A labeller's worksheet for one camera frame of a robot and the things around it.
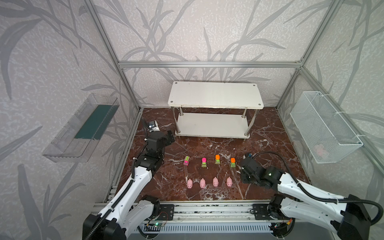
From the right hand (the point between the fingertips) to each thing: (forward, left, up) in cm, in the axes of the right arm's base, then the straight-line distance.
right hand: (241, 170), depth 82 cm
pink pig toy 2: (-6, +22, -4) cm, 23 cm away
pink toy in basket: (+4, -37, +15) cm, 40 cm away
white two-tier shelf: (+31, +15, +28) cm, 44 cm away
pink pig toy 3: (-5, +14, -4) cm, 16 cm away
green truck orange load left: (+7, +13, -3) cm, 15 cm away
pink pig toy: (-6, +29, -4) cm, 30 cm away
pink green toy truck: (+7, +31, -3) cm, 32 cm away
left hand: (+17, +42, +18) cm, 49 cm away
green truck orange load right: (+4, +4, -2) cm, 6 cm away
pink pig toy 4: (-5, +7, -4) cm, 9 cm away
